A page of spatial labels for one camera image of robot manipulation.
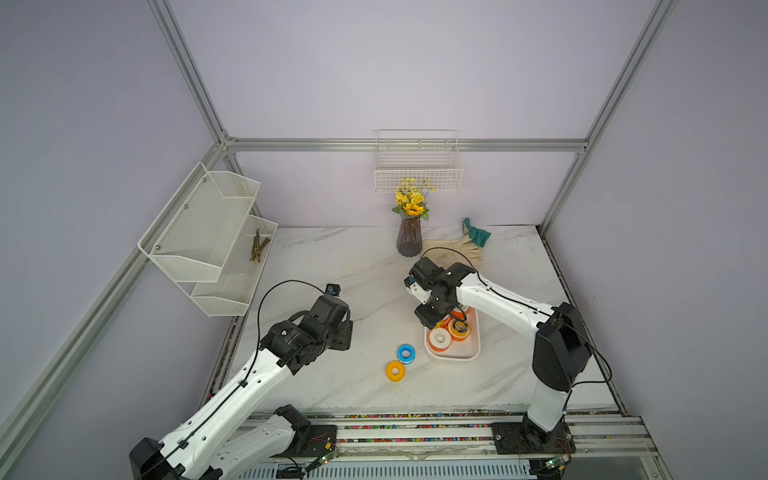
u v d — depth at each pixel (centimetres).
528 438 65
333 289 67
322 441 72
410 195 93
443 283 62
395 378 84
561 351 47
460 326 91
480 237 112
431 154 94
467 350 88
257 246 97
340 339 67
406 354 88
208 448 39
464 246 114
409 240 106
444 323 92
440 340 89
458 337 90
